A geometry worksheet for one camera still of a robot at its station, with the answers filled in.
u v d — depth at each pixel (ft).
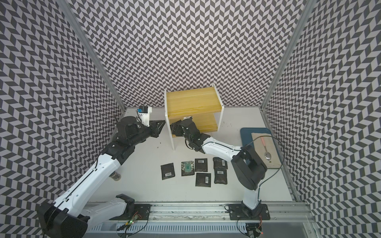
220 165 2.92
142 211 2.38
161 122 2.37
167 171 2.84
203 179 2.75
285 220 2.39
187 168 2.85
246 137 3.33
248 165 1.60
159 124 2.34
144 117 2.07
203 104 2.51
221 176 2.78
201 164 2.92
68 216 1.21
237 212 2.41
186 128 2.09
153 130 2.08
